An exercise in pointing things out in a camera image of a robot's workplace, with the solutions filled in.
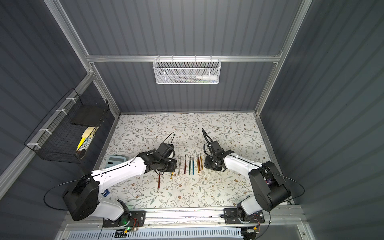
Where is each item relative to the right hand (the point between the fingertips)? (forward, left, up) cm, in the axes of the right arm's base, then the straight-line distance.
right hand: (208, 164), depth 90 cm
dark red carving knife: (-9, +29, -2) cm, 31 cm away
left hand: (-5, +18, +5) cm, 19 cm away
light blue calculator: (+2, +59, +1) cm, 59 cm away
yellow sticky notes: (+5, +63, +25) cm, 68 cm away
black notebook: (+17, +66, +27) cm, 73 cm away
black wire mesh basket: (+3, +71, +26) cm, 75 cm away
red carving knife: (+1, +15, -3) cm, 15 cm away
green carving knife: (+1, +12, -2) cm, 12 cm away
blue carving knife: (-1, +9, -2) cm, 10 cm away
